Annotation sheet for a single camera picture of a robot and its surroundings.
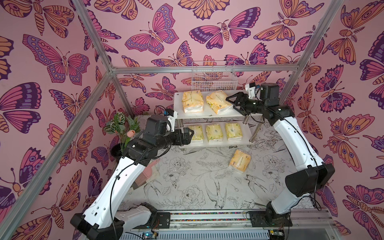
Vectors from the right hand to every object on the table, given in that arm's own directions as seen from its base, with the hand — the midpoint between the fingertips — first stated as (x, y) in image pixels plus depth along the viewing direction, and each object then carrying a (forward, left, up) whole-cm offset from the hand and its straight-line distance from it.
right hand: (225, 102), depth 72 cm
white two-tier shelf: (+24, +1, -39) cm, 46 cm away
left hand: (-14, +18, -5) cm, 23 cm away
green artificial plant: (-8, +52, -9) cm, 53 cm away
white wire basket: (+37, +2, -12) cm, 39 cm away
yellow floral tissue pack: (-1, +14, -28) cm, 31 cm away
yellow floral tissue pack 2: (+5, +3, -29) cm, 30 cm away
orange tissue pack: (-11, -13, -36) cm, 40 cm away
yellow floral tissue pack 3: (+5, -10, -29) cm, 31 cm away
